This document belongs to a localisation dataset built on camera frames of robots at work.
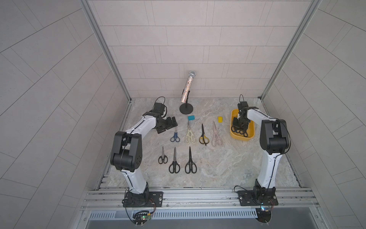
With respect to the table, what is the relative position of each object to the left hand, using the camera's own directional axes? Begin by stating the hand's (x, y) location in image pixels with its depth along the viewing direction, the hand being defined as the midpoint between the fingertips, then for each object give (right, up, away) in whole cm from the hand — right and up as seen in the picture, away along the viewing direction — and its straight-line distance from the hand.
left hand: (174, 124), depth 94 cm
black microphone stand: (+8, +11, +15) cm, 20 cm away
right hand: (+43, -2, +8) cm, 44 cm away
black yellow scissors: (+19, -10, 0) cm, 22 cm away
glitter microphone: (+7, +20, 0) cm, 21 cm away
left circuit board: (-12, -40, -28) cm, 51 cm away
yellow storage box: (+41, -8, -3) cm, 41 cm away
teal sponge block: (+12, +4, +12) cm, 17 cm away
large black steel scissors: (+2, -24, -12) cm, 27 cm away
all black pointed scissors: (+11, -24, -11) cm, 28 cm away
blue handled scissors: (+1, -9, 0) cm, 9 cm away
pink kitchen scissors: (+28, -10, -1) cm, 30 cm away
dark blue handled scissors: (+46, -6, +2) cm, 47 cm away
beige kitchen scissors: (+11, -8, 0) cm, 13 cm away
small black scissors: (-6, -20, -9) cm, 22 cm away
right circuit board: (+46, -40, -27) cm, 67 cm away
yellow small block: (+33, +3, +9) cm, 34 cm away
